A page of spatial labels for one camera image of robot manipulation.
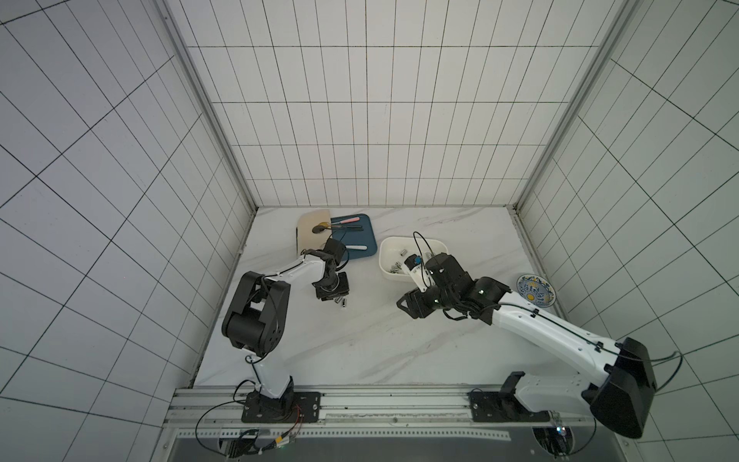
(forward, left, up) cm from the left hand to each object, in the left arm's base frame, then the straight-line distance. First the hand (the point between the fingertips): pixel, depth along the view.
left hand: (336, 298), depth 92 cm
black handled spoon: (+31, +10, -1) cm, 33 cm away
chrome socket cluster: (+17, -23, +3) cm, 28 cm away
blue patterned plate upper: (+4, -67, 0) cm, 68 cm away
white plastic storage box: (+19, -20, +1) cm, 28 cm away
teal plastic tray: (+28, -5, -1) cm, 28 cm away
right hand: (-9, -18, +14) cm, 25 cm away
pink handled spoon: (+34, 0, 0) cm, 34 cm away
